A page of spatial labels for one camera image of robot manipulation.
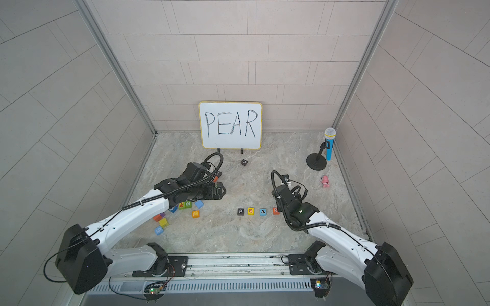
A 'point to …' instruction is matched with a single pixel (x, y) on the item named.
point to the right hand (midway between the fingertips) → (284, 195)
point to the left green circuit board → (154, 291)
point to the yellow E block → (250, 211)
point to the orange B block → (196, 213)
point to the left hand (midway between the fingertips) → (222, 190)
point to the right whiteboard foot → (242, 150)
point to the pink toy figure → (325, 182)
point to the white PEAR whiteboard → (231, 125)
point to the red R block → (275, 211)
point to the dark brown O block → (244, 162)
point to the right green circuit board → (321, 286)
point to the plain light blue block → (199, 204)
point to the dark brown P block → (240, 211)
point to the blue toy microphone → (330, 135)
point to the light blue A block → (263, 212)
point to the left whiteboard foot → (218, 149)
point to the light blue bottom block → (159, 230)
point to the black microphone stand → (318, 161)
